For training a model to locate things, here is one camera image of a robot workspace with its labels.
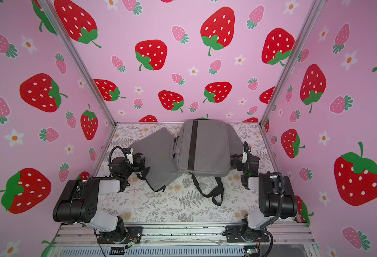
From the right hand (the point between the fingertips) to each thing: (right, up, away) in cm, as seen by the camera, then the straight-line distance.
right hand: (243, 156), depth 95 cm
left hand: (-64, -1, 0) cm, 64 cm away
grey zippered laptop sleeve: (-55, +5, +12) cm, 57 cm away
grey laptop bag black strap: (-24, +4, -2) cm, 24 cm away
